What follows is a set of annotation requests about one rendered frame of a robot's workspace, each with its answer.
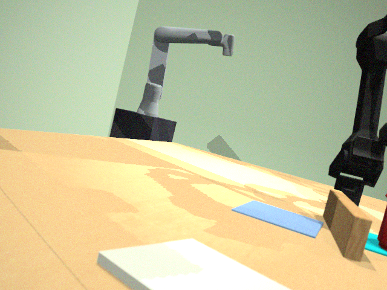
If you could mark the wooden rectangular block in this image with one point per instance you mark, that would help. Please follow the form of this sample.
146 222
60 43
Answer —
348 224

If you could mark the red cup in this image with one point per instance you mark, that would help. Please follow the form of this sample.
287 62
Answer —
382 236

